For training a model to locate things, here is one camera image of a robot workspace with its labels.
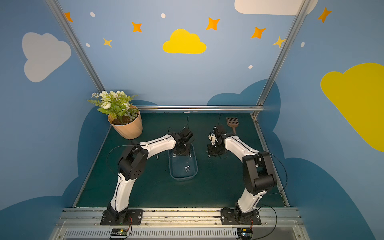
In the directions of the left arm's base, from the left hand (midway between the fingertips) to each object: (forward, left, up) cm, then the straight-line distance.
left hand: (186, 151), depth 98 cm
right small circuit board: (-44, -31, -4) cm, 54 cm away
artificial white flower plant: (+14, +41, +28) cm, 51 cm away
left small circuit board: (-45, +31, -3) cm, 54 cm away
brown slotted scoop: (+27, -35, 0) cm, 44 cm away
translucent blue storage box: (-11, +1, -1) cm, 11 cm away
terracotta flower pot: (+9, +36, +14) cm, 40 cm away
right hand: (-2, -17, +4) cm, 17 cm away
